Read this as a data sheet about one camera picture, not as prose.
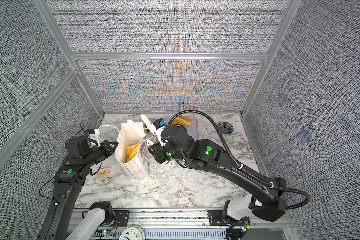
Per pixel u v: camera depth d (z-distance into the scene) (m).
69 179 0.47
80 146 0.53
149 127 0.60
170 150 0.48
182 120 1.08
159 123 0.50
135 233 0.67
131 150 0.83
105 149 0.62
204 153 0.40
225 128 1.06
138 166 0.74
